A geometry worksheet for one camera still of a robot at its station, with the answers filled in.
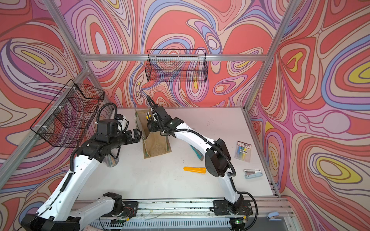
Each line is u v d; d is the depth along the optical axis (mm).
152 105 739
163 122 639
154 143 901
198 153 931
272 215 707
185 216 727
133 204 750
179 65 960
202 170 864
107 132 524
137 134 663
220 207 734
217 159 502
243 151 931
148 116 881
